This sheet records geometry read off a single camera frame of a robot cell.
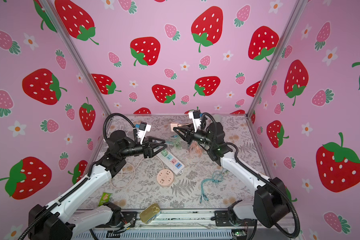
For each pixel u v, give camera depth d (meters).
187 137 0.62
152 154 0.60
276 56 0.86
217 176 0.90
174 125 0.66
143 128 0.60
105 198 0.79
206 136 0.60
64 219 0.41
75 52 0.84
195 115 0.61
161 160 0.93
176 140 1.04
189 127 0.65
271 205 0.41
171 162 0.93
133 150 0.60
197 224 0.73
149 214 0.73
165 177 0.86
